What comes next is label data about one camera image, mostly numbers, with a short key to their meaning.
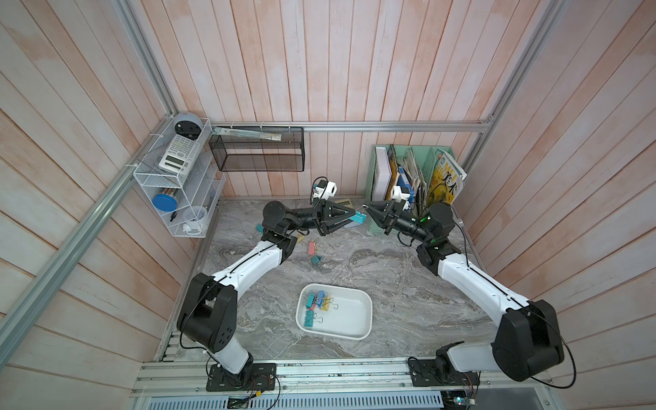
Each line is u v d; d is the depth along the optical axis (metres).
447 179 0.99
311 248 1.00
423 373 0.73
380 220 0.67
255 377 0.73
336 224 0.64
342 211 0.63
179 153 0.78
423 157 1.04
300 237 0.67
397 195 0.71
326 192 0.67
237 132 0.91
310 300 0.86
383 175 0.93
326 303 0.86
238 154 1.07
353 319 0.83
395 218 0.64
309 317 0.83
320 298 0.86
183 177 0.75
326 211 0.61
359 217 0.61
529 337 0.41
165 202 0.77
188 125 0.81
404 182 0.95
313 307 0.86
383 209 0.67
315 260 0.95
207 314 0.45
